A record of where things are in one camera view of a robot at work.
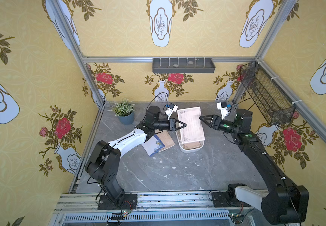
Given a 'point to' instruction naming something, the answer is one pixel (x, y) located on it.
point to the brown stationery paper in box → (191, 145)
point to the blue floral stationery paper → (153, 145)
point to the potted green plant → (125, 110)
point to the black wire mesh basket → (277, 108)
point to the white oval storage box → (178, 135)
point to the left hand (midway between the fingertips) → (187, 127)
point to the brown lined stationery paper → (193, 132)
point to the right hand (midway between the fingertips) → (201, 121)
